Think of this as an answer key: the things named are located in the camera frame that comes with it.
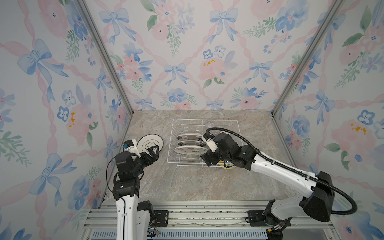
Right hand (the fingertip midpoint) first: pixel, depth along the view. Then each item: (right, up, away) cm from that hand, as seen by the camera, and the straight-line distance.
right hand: (206, 150), depth 77 cm
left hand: (-28, +1, -2) cm, 28 cm away
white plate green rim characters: (-37, +2, +26) cm, 45 cm away
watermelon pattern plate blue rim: (-9, -2, +12) cm, 15 cm away
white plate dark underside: (-9, +6, +16) cm, 20 cm away
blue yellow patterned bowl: (+8, -5, -14) cm, 17 cm away
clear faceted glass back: (+4, +13, +22) cm, 26 cm away
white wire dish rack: (-17, +12, +35) cm, 41 cm away
